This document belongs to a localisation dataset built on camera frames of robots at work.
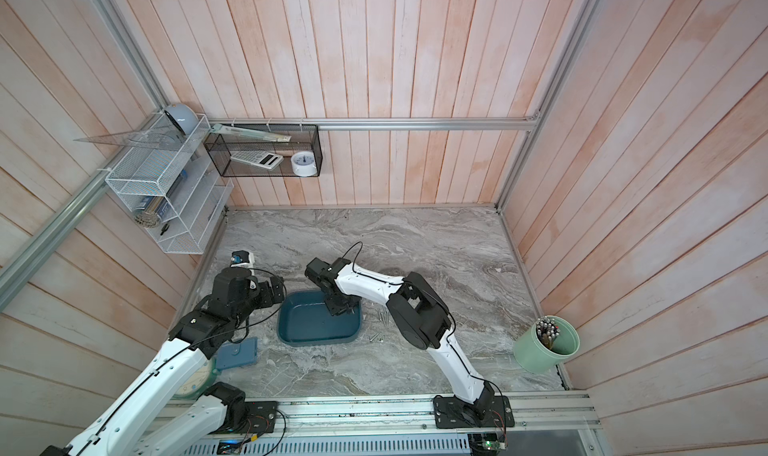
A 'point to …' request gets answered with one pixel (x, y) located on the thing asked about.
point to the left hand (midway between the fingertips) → (267, 285)
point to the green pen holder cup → (548, 342)
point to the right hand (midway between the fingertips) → (343, 305)
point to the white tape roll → (303, 164)
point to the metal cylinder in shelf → (151, 210)
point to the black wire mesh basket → (262, 150)
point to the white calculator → (262, 159)
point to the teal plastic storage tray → (305, 320)
